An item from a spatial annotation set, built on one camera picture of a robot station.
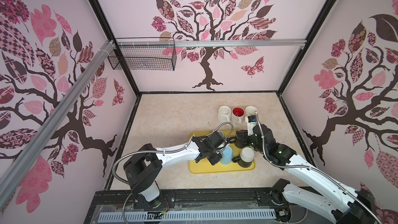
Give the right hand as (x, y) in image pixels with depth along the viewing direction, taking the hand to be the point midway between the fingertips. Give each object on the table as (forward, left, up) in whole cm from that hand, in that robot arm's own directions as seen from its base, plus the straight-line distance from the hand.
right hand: (238, 130), depth 78 cm
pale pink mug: (+22, -13, -11) cm, 28 cm away
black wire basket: (+47, +54, +17) cm, 74 cm away
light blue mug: (-10, +6, -8) cm, 14 cm away
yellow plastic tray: (-12, +17, -17) cm, 27 cm away
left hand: (-9, +11, -14) cm, 20 cm away
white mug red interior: (+21, -5, -15) cm, 27 cm away
